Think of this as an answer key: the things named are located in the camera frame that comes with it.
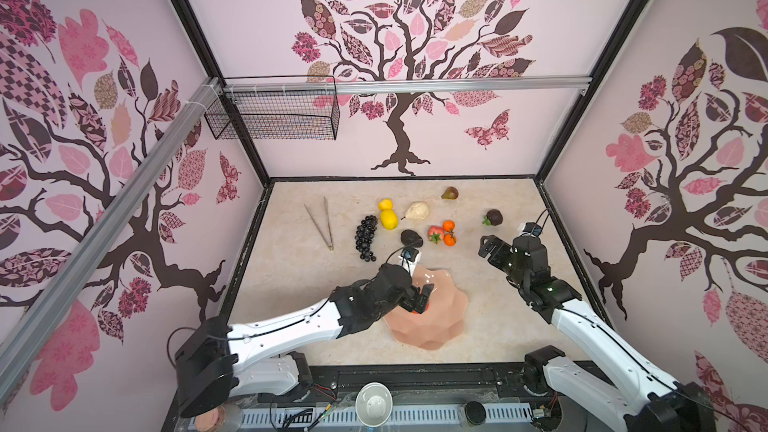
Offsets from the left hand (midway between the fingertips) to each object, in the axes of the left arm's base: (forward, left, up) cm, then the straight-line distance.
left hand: (417, 283), depth 76 cm
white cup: (-25, +11, -14) cm, 31 cm away
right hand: (+12, -22, +2) cm, 25 cm away
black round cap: (-27, -11, -4) cm, 30 cm away
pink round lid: (-29, +44, -3) cm, 53 cm away
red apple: (-2, -4, -13) cm, 14 cm away
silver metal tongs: (+30, +29, -15) cm, 44 cm away
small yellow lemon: (+36, +9, -11) cm, 39 cm away
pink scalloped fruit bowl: (-5, -8, -12) cm, 15 cm away
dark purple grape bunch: (+22, +16, -10) cm, 29 cm away
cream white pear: (+32, -3, -9) cm, 33 cm away
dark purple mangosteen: (+30, -30, -10) cm, 43 cm away
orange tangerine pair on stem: (+21, -13, -11) cm, 28 cm away
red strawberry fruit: (+22, -8, -10) cm, 25 cm away
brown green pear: (+41, -16, -11) cm, 46 cm away
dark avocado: (+21, 0, -10) cm, 23 cm away
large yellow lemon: (+29, +7, -10) cm, 31 cm away
